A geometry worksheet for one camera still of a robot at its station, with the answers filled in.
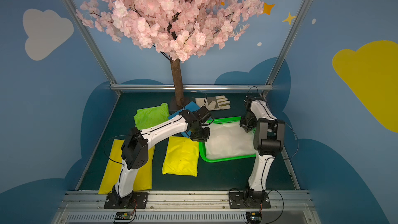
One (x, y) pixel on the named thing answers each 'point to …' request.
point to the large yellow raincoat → (143, 180)
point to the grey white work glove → (219, 102)
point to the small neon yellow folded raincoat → (182, 156)
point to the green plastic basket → (221, 121)
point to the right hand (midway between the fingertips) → (248, 128)
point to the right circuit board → (253, 217)
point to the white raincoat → (229, 139)
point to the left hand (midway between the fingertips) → (208, 138)
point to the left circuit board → (123, 215)
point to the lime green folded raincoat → (149, 117)
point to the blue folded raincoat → (192, 107)
